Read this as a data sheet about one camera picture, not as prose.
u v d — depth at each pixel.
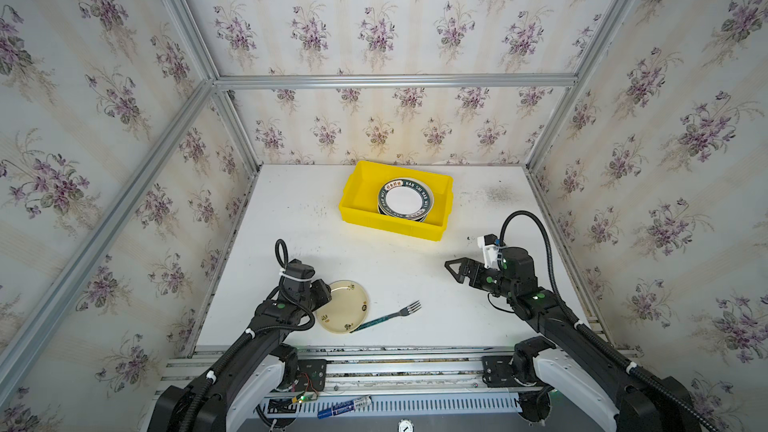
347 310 0.86
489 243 0.76
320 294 0.77
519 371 0.66
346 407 0.68
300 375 0.72
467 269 0.73
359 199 1.10
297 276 0.66
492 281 0.71
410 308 0.84
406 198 1.02
